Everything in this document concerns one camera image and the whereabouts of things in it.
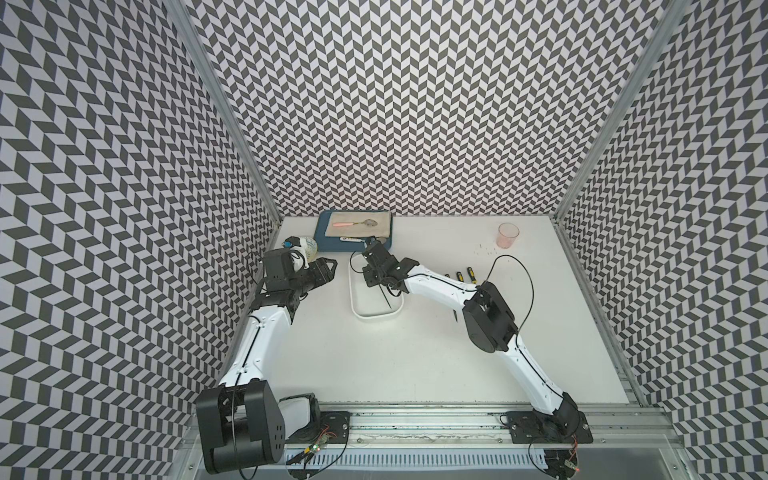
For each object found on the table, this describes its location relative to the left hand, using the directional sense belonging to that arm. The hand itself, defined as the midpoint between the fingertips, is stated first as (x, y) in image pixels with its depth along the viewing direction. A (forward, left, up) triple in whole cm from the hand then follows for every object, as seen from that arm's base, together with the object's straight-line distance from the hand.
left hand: (330, 266), depth 84 cm
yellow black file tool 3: (+8, -36, -17) cm, 40 cm away
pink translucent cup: (+21, -58, -10) cm, 62 cm away
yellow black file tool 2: (+8, -40, -17) cm, 45 cm away
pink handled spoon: (+34, -7, -17) cm, 39 cm away
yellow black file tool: (+8, -44, -17) cm, 48 cm away
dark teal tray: (+23, +9, -17) cm, 30 cm away
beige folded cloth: (+27, -13, -15) cm, 33 cm away
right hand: (+7, -11, -13) cm, 18 cm away
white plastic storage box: (-4, -10, -14) cm, 18 cm away
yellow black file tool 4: (-1, -15, -14) cm, 20 cm away
